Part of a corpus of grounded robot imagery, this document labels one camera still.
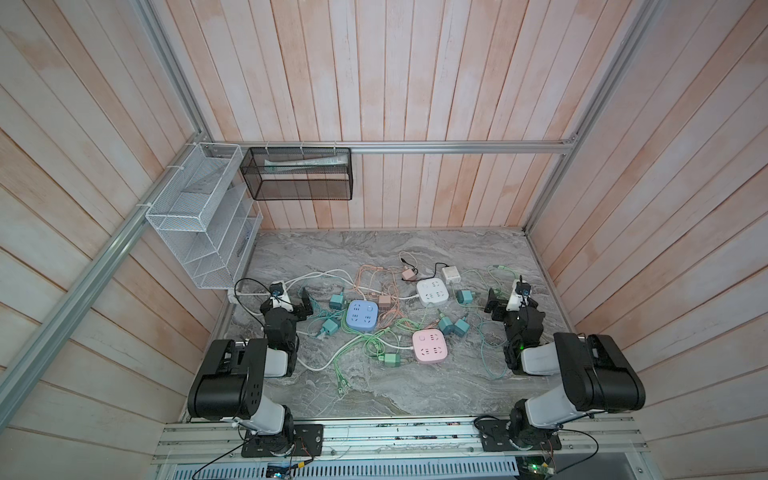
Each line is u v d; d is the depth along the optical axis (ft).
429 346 2.86
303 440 2.40
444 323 2.96
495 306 2.75
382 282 3.42
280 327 2.24
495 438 2.40
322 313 3.14
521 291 2.51
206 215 2.39
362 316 3.05
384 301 3.22
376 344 2.92
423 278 3.41
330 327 2.97
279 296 2.51
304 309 2.80
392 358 2.75
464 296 3.22
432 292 3.23
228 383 1.63
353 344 2.95
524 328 2.27
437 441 2.43
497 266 3.53
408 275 3.41
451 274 3.41
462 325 3.02
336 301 3.21
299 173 3.41
